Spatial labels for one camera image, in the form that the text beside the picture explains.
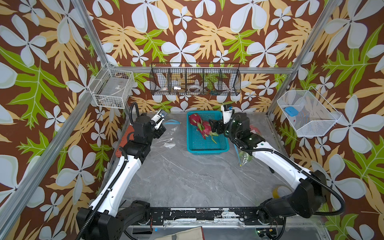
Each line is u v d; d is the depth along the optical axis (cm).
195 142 104
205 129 97
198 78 97
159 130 67
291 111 86
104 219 37
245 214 75
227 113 67
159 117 62
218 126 69
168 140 88
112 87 86
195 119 101
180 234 69
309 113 82
